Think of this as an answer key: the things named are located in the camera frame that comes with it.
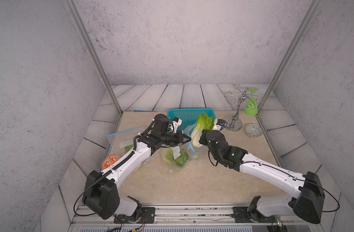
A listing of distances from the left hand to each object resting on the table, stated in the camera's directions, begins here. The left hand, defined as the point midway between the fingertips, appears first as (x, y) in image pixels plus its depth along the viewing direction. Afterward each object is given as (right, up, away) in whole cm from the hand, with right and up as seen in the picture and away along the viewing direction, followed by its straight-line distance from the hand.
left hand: (193, 140), depth 74 cm
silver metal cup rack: (+34, +9, +37) cm, 51 cm away
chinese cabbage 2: (-14, -12, +13) cm, 22 cm away
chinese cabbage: (+6, +9, +2) cm, 11 cm away
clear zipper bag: (+1, -7, 0) cm, 7 cm away
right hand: (+5, +5, +2) cm, 7 cm away
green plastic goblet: (+35, +17, +11) cm, 40 cm away
